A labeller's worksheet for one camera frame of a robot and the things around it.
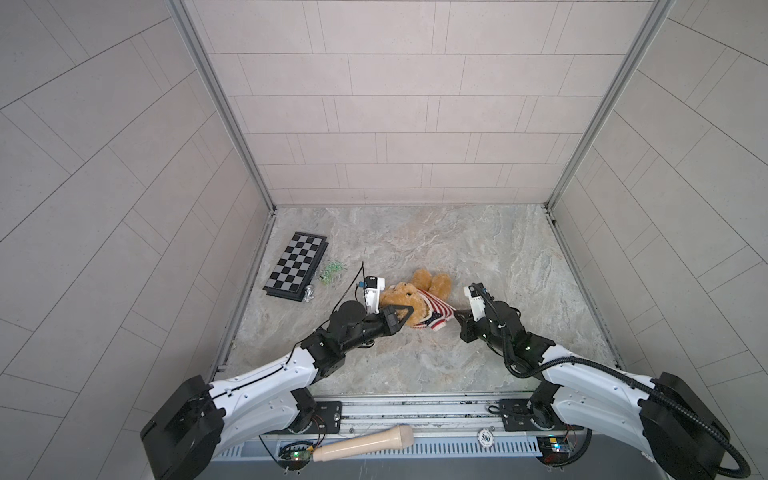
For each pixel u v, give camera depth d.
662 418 0.40
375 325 0.66
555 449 0.68
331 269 0.98
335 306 0.57
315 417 0.70
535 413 0.64
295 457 0.64
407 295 0.74
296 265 0.96
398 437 0.65
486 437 0.69
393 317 0.65
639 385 0.45
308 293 0.91
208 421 0.39
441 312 0.79
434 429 0.71
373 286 0.69
